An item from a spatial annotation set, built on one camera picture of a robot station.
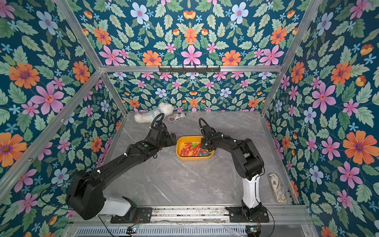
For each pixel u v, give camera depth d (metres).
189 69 0.93
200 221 0.72
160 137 0.66
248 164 0.52
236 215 0.73
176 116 1.14
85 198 0.41
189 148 0.99
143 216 0.74
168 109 1.11
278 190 0.78
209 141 0.72
